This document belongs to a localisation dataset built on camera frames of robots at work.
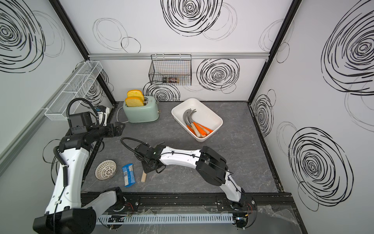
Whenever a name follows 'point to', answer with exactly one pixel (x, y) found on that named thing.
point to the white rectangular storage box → (203, 115)
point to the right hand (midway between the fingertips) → (147, 168)
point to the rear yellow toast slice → (135, 93)
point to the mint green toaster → (148, 113)
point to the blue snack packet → (129, 178)
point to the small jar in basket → (165, 79)
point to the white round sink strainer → (105, 169)
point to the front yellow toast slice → (134, 102)
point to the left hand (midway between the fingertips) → (115, 124)
